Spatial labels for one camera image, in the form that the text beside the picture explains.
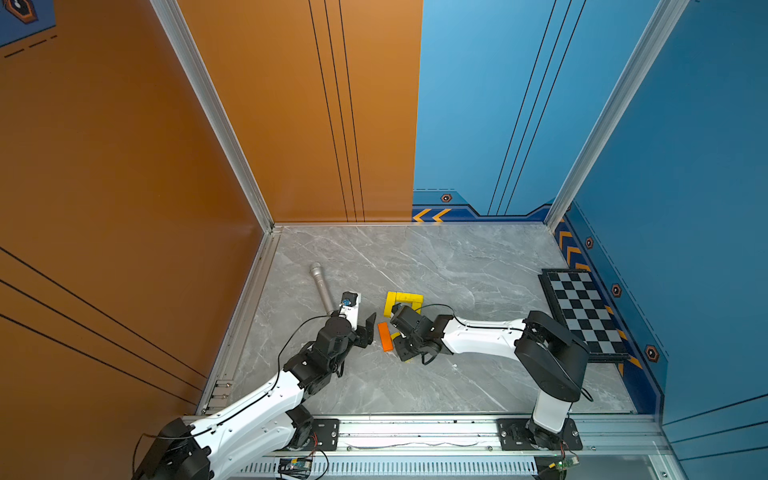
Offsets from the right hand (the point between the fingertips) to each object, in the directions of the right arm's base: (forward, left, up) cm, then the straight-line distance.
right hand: (399, 348), depth 88 cm
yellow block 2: (+16, -6, +2) cm, 17 cm away
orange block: (+3, +4, +1) cm, 6 cm away
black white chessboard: (+12, -55, +3) cm, 57 cm away
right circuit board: (-28, -36, -1) cm, 46 cm away
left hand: (+6, +9, +13) cm, 17 cm away
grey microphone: (+26, +29, +4) cm, 39 cm away
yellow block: (+15, +3, +2) cm, 15 cm away
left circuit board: (-29, +25, -3) cm, 38 cm away
